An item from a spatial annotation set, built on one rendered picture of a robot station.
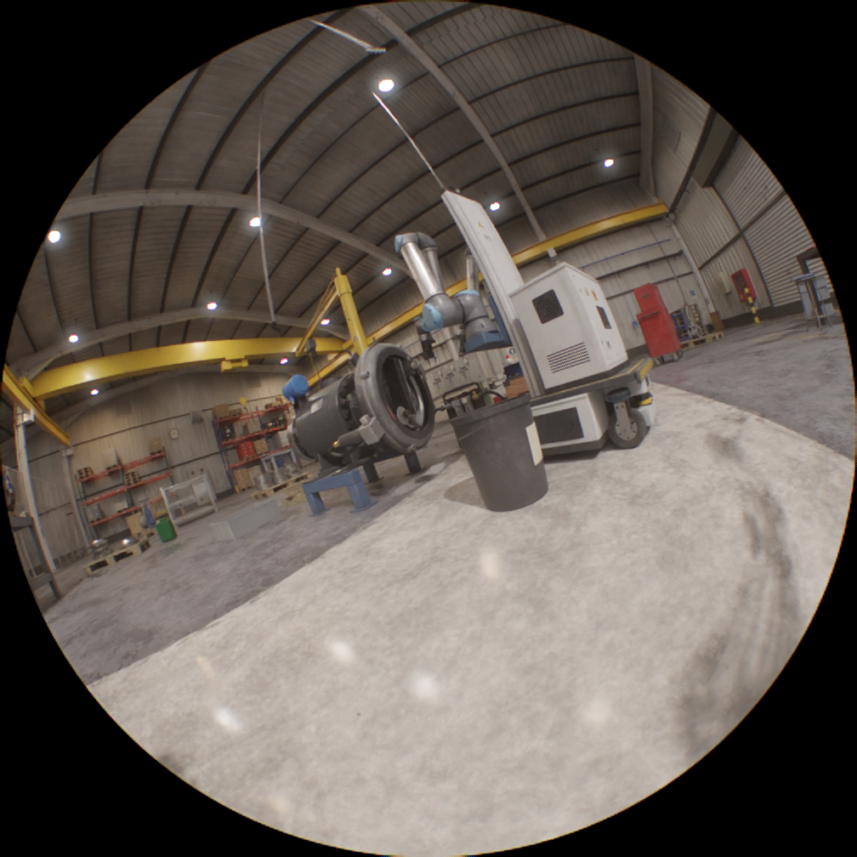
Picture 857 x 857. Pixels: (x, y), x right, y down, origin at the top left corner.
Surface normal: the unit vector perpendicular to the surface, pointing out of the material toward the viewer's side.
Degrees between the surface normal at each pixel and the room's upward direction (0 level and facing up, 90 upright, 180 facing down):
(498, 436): 93
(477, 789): 0
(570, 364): 90
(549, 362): 90
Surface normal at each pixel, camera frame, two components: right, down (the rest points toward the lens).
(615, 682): -0.33, -0.94
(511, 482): -0.25, 0.18
